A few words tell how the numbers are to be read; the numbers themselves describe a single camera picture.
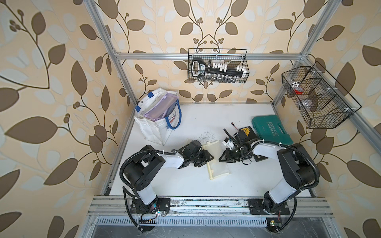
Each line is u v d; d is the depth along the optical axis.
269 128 0.99
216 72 0.84
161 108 0.92
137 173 0.47
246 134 1.00
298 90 0.81
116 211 0.74
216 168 0.87
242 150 0.70
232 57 0.91
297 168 0.46
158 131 0.87
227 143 0.87
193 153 0.73
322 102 0.73
